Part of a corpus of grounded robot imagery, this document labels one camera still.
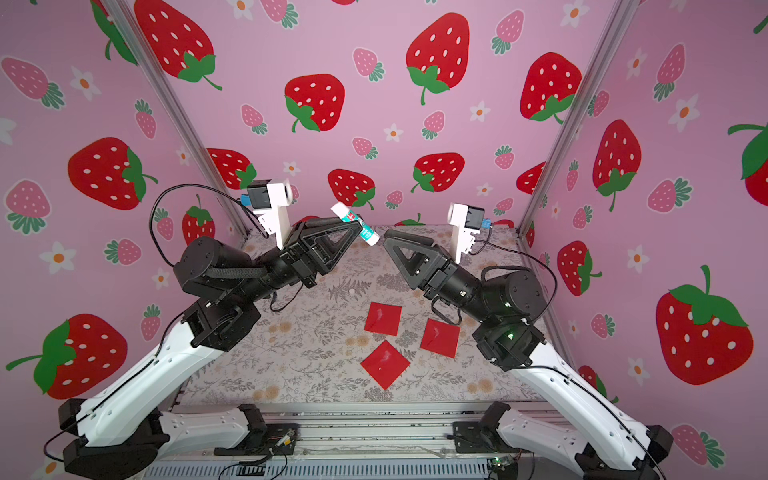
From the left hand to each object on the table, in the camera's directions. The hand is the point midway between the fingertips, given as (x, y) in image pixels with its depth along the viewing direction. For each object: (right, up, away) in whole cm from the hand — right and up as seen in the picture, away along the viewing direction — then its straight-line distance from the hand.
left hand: (356, 227), depth 39 cm
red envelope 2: (+19, -29, +53) cm, 64 cm away
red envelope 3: (+2, -36, +47) cm, 59 cm away
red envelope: (+1, -24, +56) cm, 61 cm away
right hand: (+6, -2, +2) cm, 6 cm away
